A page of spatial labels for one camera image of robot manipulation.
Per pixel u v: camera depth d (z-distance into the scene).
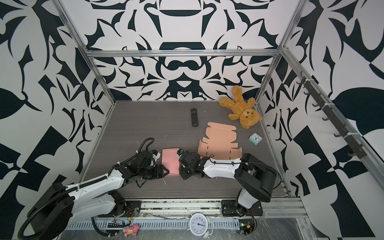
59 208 0.41
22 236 0.37
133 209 0.74
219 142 0.96
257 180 0.44
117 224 0.73
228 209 0.74
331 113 0.55
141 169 0.67
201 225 0.68
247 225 0.71
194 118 1.08
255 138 0.98
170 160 0.85
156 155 0.81
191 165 0.66
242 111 1.05
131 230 0.67
